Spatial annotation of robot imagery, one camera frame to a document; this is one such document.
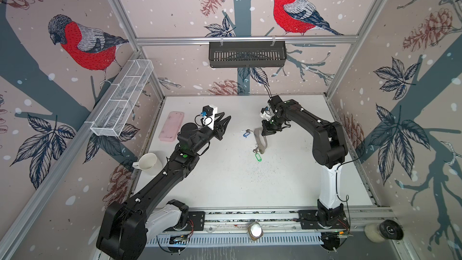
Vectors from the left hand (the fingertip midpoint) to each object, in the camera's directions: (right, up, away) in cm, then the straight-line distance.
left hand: (229, 112), depth 72 cm
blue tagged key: (+10, -12, +31) cm, 34 cm away
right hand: (+18, -11, +23) cm, 31 cm away
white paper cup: (-38, -24, +9) cm, 45 cm away
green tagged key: (+14, -24, +20) cm, 35 cm away
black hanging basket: (-3, +31, +23) cm, 39 cm away
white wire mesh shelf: (-47, -4, -2) cm, 47 cm away
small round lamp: (+10, -43, -8) cm, 45 cm away
